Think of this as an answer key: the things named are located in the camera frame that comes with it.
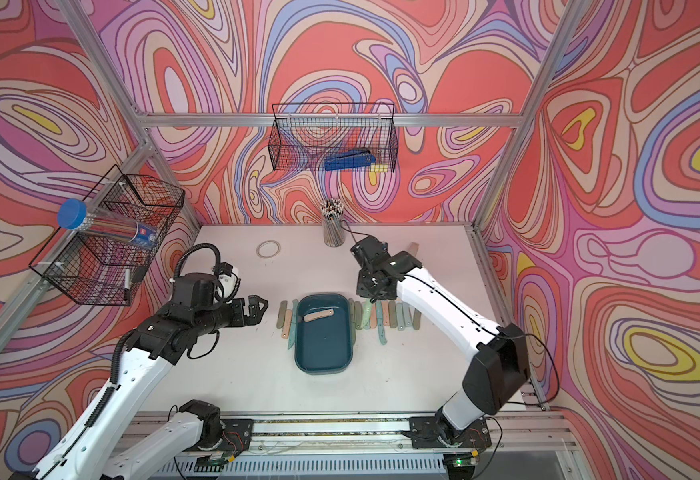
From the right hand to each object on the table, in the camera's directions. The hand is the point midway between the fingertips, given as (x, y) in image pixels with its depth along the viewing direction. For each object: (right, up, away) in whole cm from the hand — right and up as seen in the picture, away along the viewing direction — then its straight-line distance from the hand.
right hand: (372, 296), depth 81 cm
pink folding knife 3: (+5, -6, +15) cm, 17 cm away
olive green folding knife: (-4, -8, +13) cm, 15 cm away
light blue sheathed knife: (+10, -8, +13) cm, 18 cm away
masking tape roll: (-38, +14, +33) cm, 52 cm away
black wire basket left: (-69, +9, -8) cm, 70 cm away
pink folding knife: (-16, -8, +12) cm, 22 cm away
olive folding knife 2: (+8, -10, +12) cm, 17 cm away
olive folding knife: (-28, -7, +12) cm, 31 cm away
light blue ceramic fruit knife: (-24, -9, +12) cm, 28 cm away
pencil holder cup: (-12, +26, +19) cm, 35 cm away
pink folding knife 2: (-26, -10, +11) cm, 30 cm away
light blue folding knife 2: (+12, -8, +13) cm, 19 cm away
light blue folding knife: (-1, -4, -1) cm, 4 cm away
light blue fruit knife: (+4, -13, +10) cm, 16 cm away
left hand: (-30, -1, -7) cm, 31 cm away
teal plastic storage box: (-14, -16, +7) cm, 23 cm away
